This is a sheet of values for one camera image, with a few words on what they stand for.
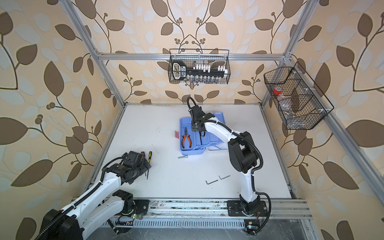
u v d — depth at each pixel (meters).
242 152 0.52
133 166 0.65
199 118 0.70
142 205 0.74
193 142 0.89
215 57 0.91
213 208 0.75
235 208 0.73
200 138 0.91
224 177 0.84
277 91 0.81
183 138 0.99
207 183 0.83
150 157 0.92
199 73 0.84
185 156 0.93
